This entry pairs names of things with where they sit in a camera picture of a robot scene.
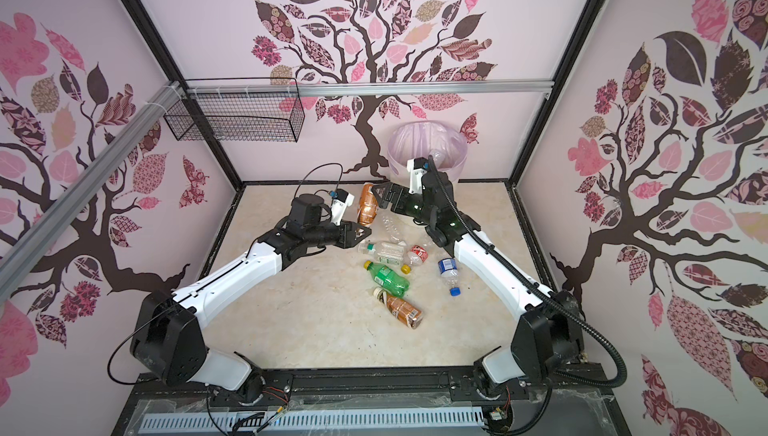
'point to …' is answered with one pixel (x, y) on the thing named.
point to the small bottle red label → (417, 255)
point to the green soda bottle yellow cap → (392, 281)
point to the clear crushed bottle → (393, 228)
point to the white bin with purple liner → (446, 146)
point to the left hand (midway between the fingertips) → (366, 234)
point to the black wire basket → (267, 109)
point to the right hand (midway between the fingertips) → (384, 188)
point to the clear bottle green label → (389, 252)
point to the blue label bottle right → (449, 272)
